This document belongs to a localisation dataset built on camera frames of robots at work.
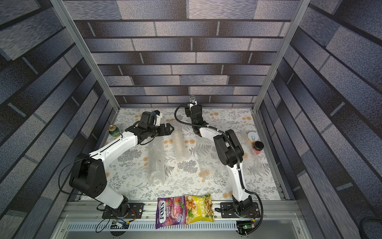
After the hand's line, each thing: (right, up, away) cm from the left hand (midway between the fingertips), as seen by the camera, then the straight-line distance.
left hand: (169, 128), depth 87 cm
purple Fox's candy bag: (+3, -40, -16) cm, 43 cm away
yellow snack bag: (+18, -39, -16) cm, 45 cm away
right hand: (+14, +17, +11) cm, 25 cm away
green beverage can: (-37, -2, +7) cm, 38 cm away
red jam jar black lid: (+56, -12, +6) cm, 58 cm away
